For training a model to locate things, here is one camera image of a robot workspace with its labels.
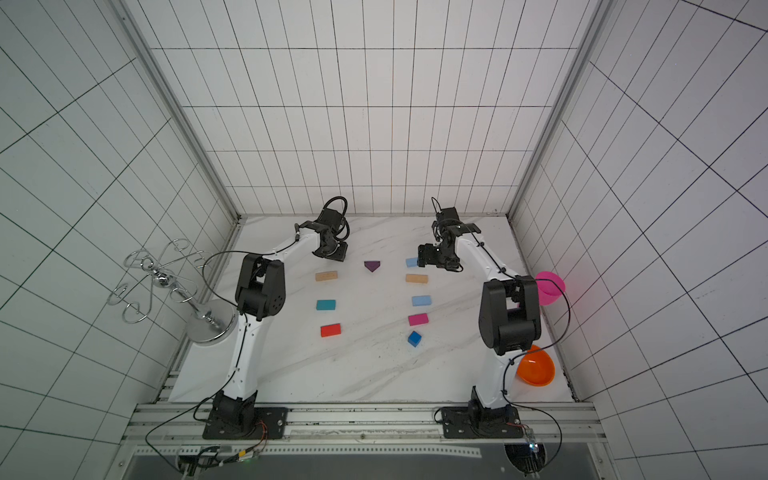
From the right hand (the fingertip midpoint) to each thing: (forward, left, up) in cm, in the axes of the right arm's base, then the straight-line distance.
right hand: (433, 256), depth 95 cm
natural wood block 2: (-4, +5, -7) cm, 9 cm away
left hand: (+4, +35, -9) cm, 36 cm away
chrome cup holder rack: (-23, +66, +19) cm, 72 cm away
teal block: (-15, +35, -9) cm, 39 cm away
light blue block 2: (-11, +4, -9) cm, 15 cm away
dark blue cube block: (-25, +6, -8) cm, 26 cm away
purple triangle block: (+2, +21, -9) cm, 23 cm away
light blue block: (+5, +7, -11) cm, 14 cm away
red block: (-23, +31, -8) cm, 40 cm away
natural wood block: (-4, +37, -9) cm, 38 cm away
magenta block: (-18, +5, -9) cm, 21 cm away
